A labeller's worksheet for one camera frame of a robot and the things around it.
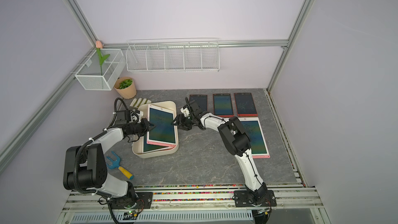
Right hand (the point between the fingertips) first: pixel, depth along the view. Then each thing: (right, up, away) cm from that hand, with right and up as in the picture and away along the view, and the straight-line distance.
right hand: (172, 124), depth 93 cm
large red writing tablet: (+33, +11, +19) cm, 40 cm away
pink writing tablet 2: (-14, -14, -1) cm, 20 cm away
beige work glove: (-30, +14, +20) cm, 38 cm away
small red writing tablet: (+49, +11, +19) cm, 54 cm away
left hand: (-9, 0, -4) cm, 9 cm away
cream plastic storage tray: (-16, -7, -14) cm, 22 cm away
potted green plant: (-37, +25, +15) cm, 47 cm away
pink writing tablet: (-6, -6, +4) cm, 9 cm away
